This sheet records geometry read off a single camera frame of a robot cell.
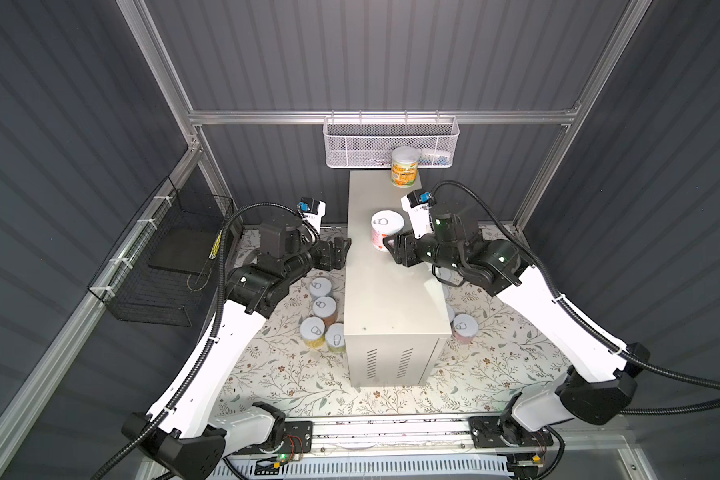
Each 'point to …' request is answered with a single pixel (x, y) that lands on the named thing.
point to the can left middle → (312, 331)
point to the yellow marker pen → (216, 245)
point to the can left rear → (320, 286)
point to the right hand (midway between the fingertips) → (394, 239)
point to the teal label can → (450, 310)
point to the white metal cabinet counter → (396, 326)
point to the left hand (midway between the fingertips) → (335, 237)
